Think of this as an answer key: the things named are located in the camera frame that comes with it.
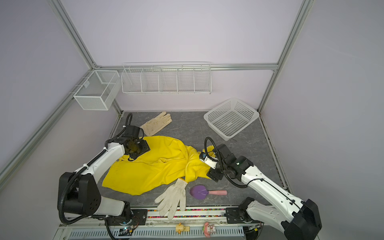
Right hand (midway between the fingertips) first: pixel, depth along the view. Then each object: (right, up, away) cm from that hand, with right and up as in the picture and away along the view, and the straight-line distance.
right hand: (213, 164), depth 79 cm
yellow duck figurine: (-16, -26, -12) cm, 33 cm away
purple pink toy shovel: (-7, -15, 0) cm, 16 cm away
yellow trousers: (-26, 0, +10) cm, 28 cm away
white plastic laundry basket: (+17, +27, +36) cm, 48 cm away
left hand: (-38, +6, +7) cm, 39 cm away
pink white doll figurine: (-3, -27, -11) cm, 29 cm away
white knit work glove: (-20, -16, +1) cm, 26 cm away
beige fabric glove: (-42, +21, +32) cm, 57 cm away
